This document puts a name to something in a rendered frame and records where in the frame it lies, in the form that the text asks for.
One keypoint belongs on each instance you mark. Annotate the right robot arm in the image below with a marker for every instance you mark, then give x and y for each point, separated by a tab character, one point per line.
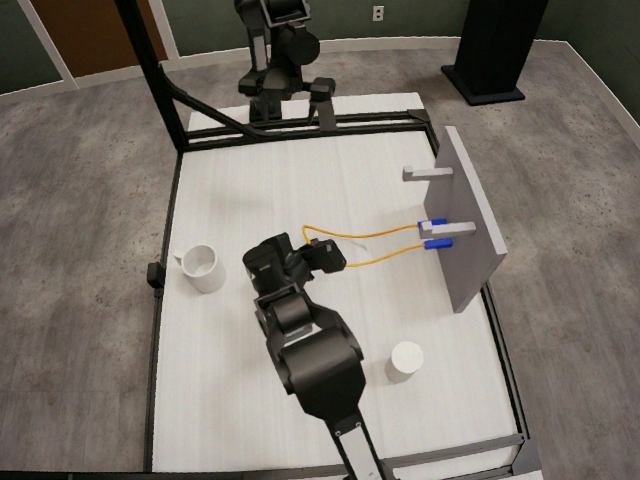
323	369

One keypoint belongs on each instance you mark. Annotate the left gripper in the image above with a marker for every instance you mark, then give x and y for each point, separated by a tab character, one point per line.
251	85

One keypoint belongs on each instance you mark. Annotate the yellow cable with blue plug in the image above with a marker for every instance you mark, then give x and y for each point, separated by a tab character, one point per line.
366	236

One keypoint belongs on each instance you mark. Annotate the white cylinder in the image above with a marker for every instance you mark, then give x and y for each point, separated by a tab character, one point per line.
405	359

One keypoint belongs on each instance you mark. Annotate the white mug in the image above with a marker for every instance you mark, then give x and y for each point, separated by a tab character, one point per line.
198	260

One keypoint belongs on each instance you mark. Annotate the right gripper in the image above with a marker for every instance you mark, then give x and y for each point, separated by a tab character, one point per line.
323	255

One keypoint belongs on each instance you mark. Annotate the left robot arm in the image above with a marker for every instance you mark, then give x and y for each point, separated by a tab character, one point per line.
288	33

